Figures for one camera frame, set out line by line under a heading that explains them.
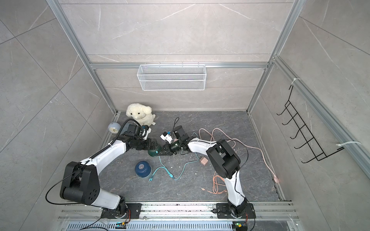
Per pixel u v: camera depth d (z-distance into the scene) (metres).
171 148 0.79
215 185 0.81
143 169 0.78
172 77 1.01
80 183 0.43
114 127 1.01
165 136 0.84
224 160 0.52
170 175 0.84
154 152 0.84
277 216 0.73
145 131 0.77
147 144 0.78
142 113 0.96
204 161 0.90
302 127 0.68
